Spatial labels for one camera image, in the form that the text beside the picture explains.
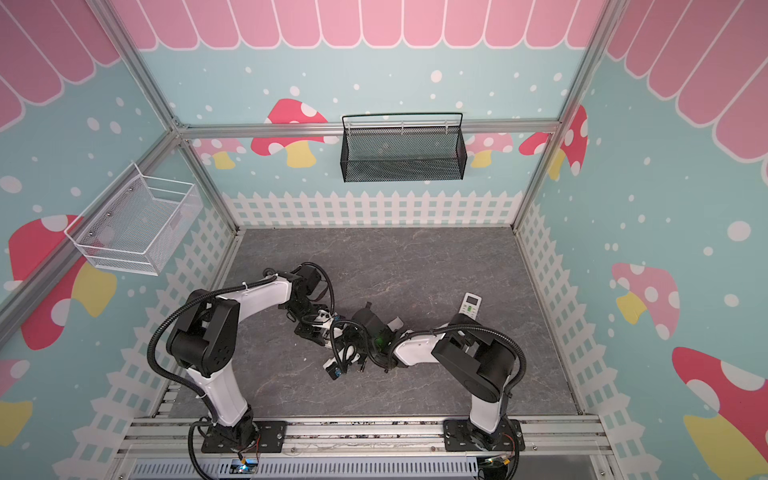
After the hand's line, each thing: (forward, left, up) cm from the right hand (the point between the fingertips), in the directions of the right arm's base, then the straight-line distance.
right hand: (335, 332), depth 87 cm
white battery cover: (+5, -18, -5) cm, 19 cm away
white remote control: (+1, +3, -3) cm, 5 cm away
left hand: (+2, +5, -5) cm, 7 cm away
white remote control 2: (+11, -42, -4) cm, 44 cm away
